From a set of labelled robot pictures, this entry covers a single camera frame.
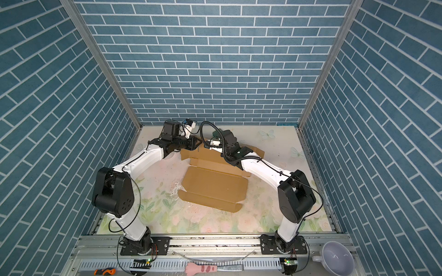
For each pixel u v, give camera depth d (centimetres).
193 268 67
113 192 47
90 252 74
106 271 66
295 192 48
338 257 71
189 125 80
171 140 71
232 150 65
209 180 96
